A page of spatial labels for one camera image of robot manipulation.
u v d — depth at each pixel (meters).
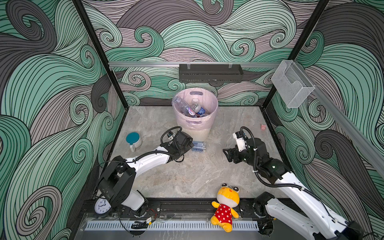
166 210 0.75
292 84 0.79
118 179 0.43
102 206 0.73
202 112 0.93
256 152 0.54
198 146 0.91
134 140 0.92
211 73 0.95
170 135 0.80
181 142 0.66
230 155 0.67
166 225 0.70
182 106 0.87
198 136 0.90
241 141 0.67
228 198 0.70
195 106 0.91
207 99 0.92
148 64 1.92
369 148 0.52
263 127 1.06
